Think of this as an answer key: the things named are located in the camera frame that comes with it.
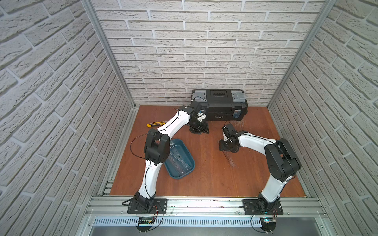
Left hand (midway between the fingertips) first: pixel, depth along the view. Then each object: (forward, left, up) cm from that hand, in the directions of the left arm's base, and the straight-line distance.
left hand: (208, 130), depth 90 cm
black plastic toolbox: (+18, -10, +6) cm, 21 cm away
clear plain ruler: (-16, +12, -10) cm, 22 cm away
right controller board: (-48, -27, -12) cm, 56 cm away
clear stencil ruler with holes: (-13, -14, -12) cm, 23 cm away
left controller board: (-45, +34, -16) cm, 58 cm away
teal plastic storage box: (-6, +20, -4) cm, 21 cm away
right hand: (-6, -12, -12) cm, 17 cm away
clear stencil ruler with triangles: (-15, +19, -12) cm, 27 cm away
